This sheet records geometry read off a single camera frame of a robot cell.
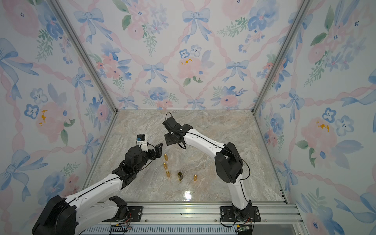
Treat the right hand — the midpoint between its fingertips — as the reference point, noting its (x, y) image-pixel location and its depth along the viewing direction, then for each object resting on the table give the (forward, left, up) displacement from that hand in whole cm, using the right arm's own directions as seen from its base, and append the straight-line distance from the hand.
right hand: (171, 138), depth 89 cm
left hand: (-6, +8, +4) cm, 10 cm away
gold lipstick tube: (-14, +4, -10) cm, 17 cm away
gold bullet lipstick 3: (-21, -14, -9) cm, 27 cm away
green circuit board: (-44, -39, -15) cm, 60 cm away
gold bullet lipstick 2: (-18, +2, -10) cm, 21 cm away
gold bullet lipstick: (-8, +4, -8) cm, 12 cm away
